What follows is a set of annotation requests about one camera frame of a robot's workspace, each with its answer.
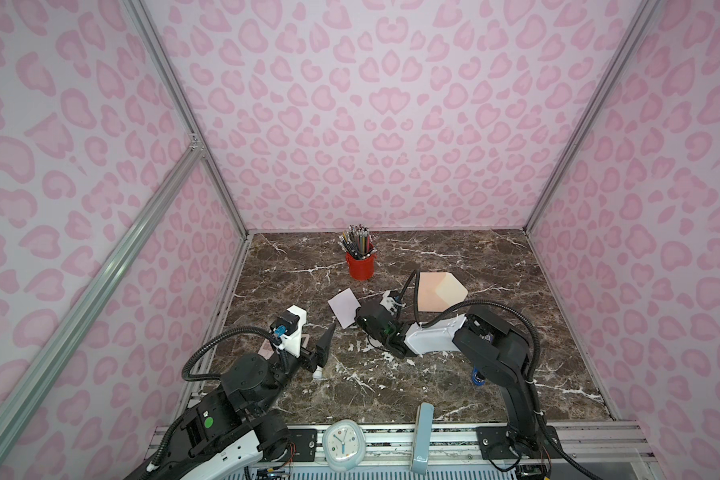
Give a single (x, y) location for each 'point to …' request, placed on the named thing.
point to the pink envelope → (437, 291)
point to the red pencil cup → (361, 269)
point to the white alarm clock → (344, 445)
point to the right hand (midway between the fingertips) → (354, 308)
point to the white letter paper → (345, 306)
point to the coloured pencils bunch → (357, 242)
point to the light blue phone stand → (422, 440)
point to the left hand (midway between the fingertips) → (319, 314)
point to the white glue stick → (318, 372)
